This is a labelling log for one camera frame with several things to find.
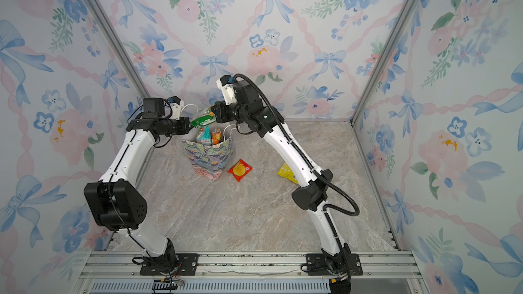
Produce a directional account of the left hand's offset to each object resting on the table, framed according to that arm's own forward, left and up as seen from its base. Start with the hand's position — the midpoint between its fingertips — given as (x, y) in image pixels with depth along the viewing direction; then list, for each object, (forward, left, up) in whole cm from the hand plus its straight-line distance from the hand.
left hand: (193, 122), depth 85 cm
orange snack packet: (-3, -9, -5) cm, 11 cm away
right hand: (-5, -11, +13) cm, 18 cm away
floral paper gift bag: (-13, -7, -9) cm, 17 cm away
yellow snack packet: (-10, -40, -23) cm, 48 cm away
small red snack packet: (-9, -18, -23) cm, 31 cm away
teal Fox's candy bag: (-4, -5, -3) cm, 7 cm away
